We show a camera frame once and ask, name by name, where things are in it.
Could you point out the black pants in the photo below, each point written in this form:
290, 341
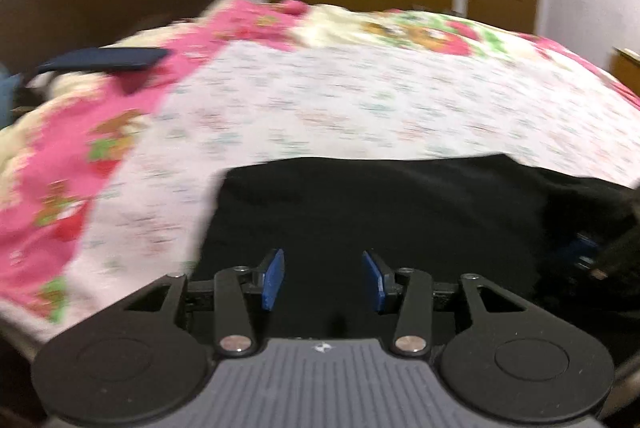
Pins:
375, 208

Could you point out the pink strawberry print quilt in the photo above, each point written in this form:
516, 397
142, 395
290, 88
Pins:
240, 23

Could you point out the white floral bedsheet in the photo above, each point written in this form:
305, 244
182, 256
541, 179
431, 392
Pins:
350, 108

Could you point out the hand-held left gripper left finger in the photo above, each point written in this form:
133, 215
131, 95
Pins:
272, 280

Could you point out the dark blue smartphone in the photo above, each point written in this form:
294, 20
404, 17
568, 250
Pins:
110, 58

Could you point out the yellow wooden desk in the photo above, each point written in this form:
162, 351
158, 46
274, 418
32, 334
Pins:
627, 68

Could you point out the blue cloth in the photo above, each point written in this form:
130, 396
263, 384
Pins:
9, 98

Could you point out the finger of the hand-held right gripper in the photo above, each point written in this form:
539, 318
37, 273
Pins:
582, 252

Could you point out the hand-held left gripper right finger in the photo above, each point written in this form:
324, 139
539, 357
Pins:
375, 283

